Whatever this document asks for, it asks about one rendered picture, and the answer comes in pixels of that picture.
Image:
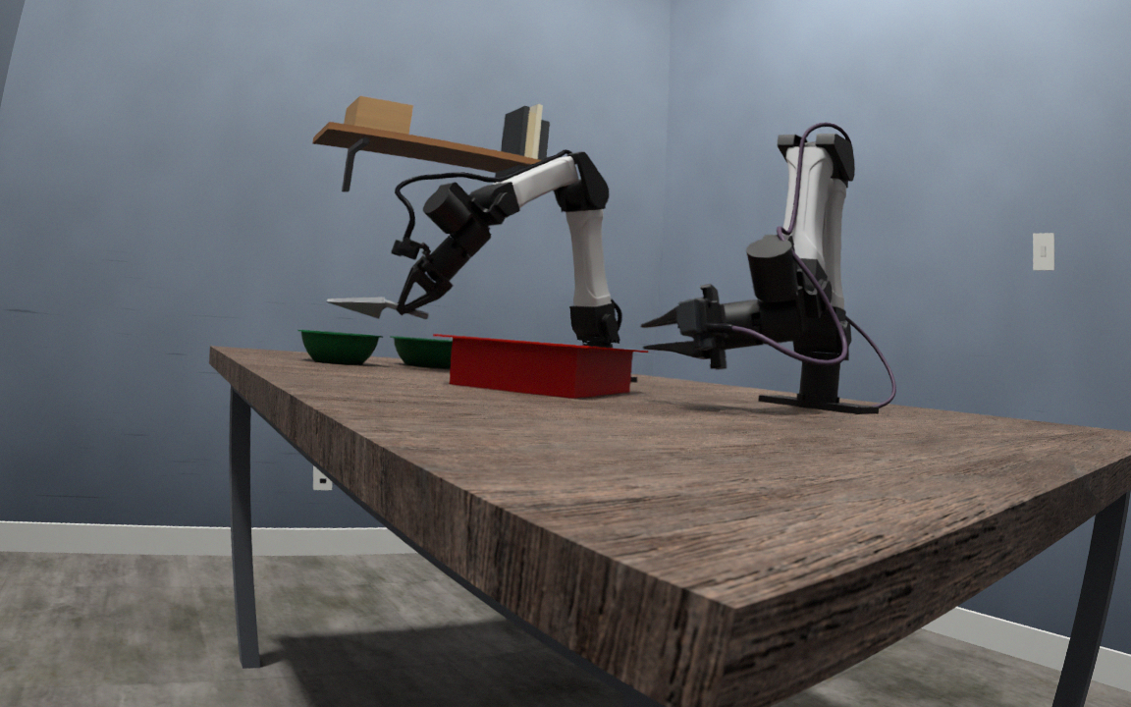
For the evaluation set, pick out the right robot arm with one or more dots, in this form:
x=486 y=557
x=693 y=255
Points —
x=450 y=207

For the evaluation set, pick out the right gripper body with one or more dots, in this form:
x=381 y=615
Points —
x=445 y=258

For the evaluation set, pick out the green bowl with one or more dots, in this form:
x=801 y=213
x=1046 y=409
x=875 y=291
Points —
x=339 y=348
x=424 y=353

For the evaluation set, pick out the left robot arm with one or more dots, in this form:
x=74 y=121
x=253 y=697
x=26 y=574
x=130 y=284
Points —
x=817 y=185

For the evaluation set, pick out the grey metal scoop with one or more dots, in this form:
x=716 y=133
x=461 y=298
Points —
x=372 y=306

